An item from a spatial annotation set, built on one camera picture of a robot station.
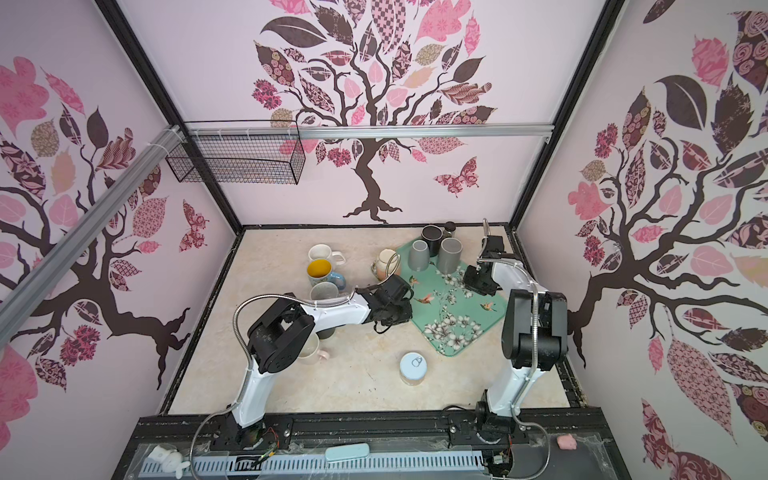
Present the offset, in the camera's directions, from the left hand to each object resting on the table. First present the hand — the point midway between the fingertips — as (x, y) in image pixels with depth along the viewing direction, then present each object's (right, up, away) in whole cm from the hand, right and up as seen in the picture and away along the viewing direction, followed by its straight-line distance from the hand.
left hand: (412, 319), depth 93 cm
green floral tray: (+13, +1, +1) cm, 13 cm away
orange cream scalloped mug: (-8, +18, -6) cm, 21 cm away
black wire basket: (-57, +54, +2) cm, 79 cm away
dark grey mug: (+13, +21, +6) cm, 25 cm away
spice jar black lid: (+16, +31, +17) cm, 39 cm away
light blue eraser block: (-18, -26, -24) cm, 40 cm away
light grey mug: (+3, +20, +7) cm, 22 cm away
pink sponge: (+36, -25, -23) cm, 49 cm away
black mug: (+8, +28, +11) cm, 31 cm away
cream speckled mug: (-28, +9, -1) cm, 30 cm away
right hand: (+20, +12, +3) cm, 23 cm away
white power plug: (-59, -27, -25) cm, 69 cm away
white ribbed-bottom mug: (-32, +22, +11) cm, 40 cm away
